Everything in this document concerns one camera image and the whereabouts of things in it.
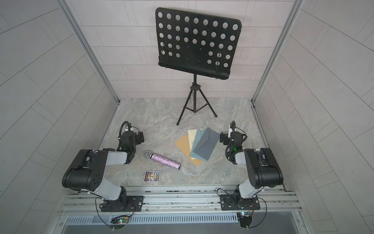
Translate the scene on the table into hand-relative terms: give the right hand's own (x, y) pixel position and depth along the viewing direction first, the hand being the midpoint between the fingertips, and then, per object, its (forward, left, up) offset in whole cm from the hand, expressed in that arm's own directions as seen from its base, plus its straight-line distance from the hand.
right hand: (229, 130), depth 96 cm
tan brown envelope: (-7, +31, -2) cm, 32 cm away
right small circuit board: (-47, +2, -5) cm, 47 cm away
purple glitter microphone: (-14, +51, +2) cm, 53 cm away
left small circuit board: (-45, +59, 0) cm, 74 cm away
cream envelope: (0, +25, -1) cm, 25 cm away
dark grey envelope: (-9, +16, 0) cm, 19 cm away
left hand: (+3, +62, +3) cm, 62 cm away
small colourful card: (-26, +48, -1) cm, 55 cm away
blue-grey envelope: (0, +20, -2) cm, 20 cm away
